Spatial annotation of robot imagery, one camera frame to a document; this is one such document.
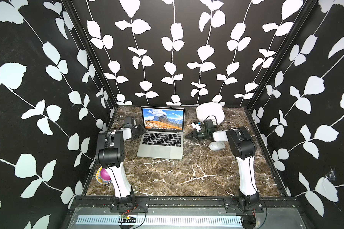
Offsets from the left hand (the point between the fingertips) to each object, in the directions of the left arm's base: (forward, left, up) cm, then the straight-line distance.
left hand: (146, 127), depth 103 cm
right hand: (-8, -28, 0) cm, 29 cm away
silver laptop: (-6, -12, -2) cm, 14 cm away
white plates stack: (+3, -46, +13) cm, 48 cm away
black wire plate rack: (0, -52, +1) cm, 52 cm away
